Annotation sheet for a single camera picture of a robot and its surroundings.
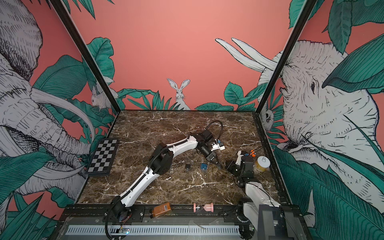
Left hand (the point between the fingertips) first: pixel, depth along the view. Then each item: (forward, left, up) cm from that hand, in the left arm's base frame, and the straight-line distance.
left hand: (219, 163), depth 88 cm
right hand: (+2, -3, +1) cm, 4 cm away
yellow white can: (-1, -26, +1) cm, 26 cm away
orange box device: (-23, +33, 0) cm, 40 cm away
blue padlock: (-1, +9, -4) cm, 10 cm away
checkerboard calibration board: (+4, +71, 0) cm, 71 cm away
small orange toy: (+6, -22, 0) cm, 23 cm away
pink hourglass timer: (-23, +9, -1) cm, 25 cm away
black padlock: (+1, +19, -4) cm, 20 cm away
